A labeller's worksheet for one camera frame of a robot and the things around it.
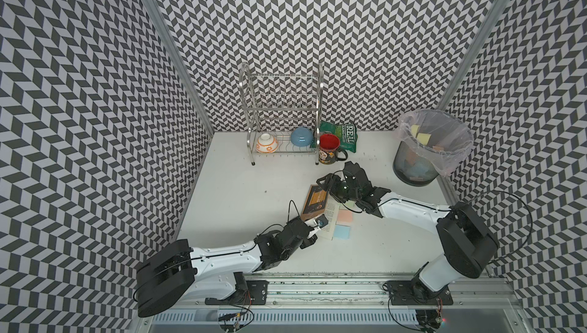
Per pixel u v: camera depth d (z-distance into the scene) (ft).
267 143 3.35
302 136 3.58
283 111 3.78
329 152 3.31
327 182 2.55
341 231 2.81
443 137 2.99
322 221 2.24
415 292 2.15
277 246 1.96
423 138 3.16
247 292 2.15
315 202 2.91
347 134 3.79
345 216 2.89
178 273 1.37
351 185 2.21
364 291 2.48
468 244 1.45
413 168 2.93
